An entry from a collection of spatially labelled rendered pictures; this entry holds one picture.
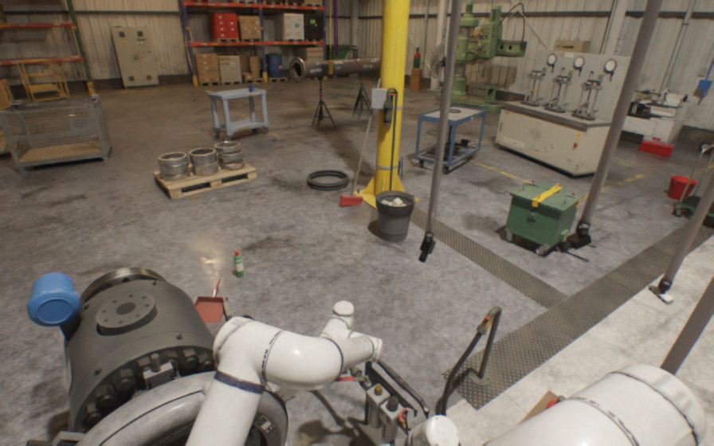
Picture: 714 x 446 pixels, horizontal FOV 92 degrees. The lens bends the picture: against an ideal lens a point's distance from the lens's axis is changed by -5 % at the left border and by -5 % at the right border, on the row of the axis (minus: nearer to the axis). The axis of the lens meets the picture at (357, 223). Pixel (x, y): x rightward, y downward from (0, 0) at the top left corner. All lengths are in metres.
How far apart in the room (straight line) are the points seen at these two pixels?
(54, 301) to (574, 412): 1.66
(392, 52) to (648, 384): 3.90
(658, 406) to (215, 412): 0.76
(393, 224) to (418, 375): 1.63
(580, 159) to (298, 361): 5.82
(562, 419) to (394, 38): 3.94
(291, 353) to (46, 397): 2.23
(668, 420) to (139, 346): 1.46
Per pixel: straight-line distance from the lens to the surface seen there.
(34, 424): 2.82
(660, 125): 9.68
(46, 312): 1.78
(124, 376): 1.52
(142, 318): 1.62
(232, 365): 0.89
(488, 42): 11.52
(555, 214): 3.74
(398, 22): 4.20
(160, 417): 1.23
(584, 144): 6.27
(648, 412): 0.56
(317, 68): 7.93
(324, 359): 0.86
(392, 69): 4.20
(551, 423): 0.51
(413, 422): 1.19
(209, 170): 5.31
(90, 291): 2.15
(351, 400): 2.34
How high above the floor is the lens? 1.89
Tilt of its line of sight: 28 degrees down
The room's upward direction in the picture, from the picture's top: 1 degrees clockwise
